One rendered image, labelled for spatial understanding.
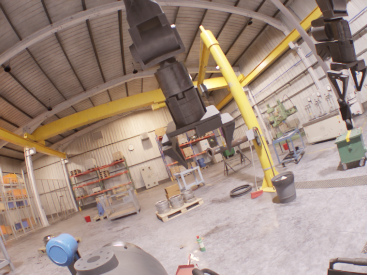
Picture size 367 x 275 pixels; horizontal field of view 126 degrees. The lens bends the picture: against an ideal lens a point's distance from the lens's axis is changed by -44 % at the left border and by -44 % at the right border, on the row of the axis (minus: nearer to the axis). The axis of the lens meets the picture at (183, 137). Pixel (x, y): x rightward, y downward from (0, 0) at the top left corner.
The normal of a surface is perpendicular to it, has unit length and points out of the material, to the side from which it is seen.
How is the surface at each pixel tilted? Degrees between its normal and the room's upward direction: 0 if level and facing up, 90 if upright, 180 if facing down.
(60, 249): 90
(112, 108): 90
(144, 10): 112
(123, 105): 90
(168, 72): 120
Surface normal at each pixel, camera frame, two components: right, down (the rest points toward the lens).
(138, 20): -0.04, 0.27
